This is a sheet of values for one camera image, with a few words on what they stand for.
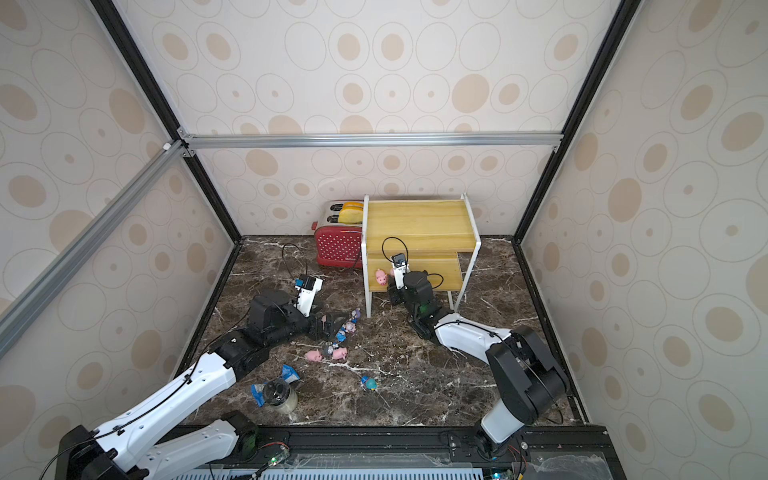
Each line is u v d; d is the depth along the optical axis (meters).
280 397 0.72
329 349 0.87
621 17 0.68
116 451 0.39
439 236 0.75
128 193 0.73
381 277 0.85
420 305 0.67
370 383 0.83
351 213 1.00
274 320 0.58
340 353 0.87
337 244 1.02
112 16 0.67
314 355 0.88
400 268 0.75
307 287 0.65
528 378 0.45
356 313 0.97
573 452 0.73
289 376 0.83
